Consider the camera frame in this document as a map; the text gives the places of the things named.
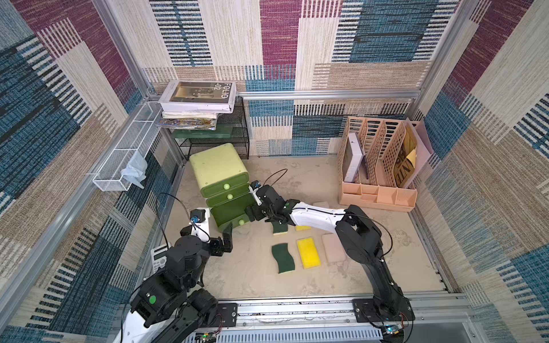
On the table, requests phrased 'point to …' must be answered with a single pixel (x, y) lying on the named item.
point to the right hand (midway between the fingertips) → (251, 204)
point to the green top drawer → (226, 185)
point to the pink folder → (424, 148)
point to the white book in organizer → (357, 158)
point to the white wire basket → (110, 178)
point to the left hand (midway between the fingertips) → (217, 223)
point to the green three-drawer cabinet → (215, 165)
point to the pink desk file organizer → (366, 166)
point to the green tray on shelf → (221, 131)
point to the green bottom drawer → (233, 211)
